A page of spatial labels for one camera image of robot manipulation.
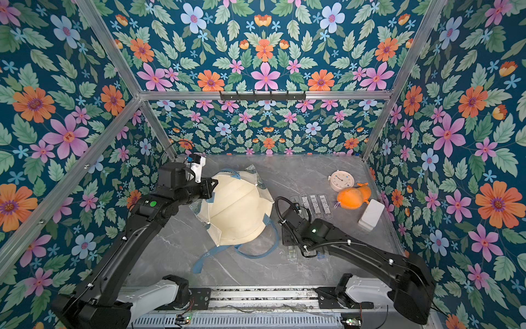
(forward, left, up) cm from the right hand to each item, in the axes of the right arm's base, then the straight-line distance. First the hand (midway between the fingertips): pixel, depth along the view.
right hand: (290, 233), depth 79 cm
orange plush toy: (+19, -29, -4) cm, 35 cm away
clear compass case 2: (+19, -12, -9) cm, 25 cm away
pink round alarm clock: (+33, -27, -7) cm, 43 cm away
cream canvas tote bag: (+12, +25, -10) cm, 30 cm away
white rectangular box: (+13, -37, -7) cm, 40 cm away
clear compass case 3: (+17, -17, -8) cm, 25 cm away
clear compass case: (+20, -8, -9) cm, 23 cm away
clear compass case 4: (-5, -1, -10) cm, 11 cm away
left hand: (+10, +26, +20) cm, 34 cm away
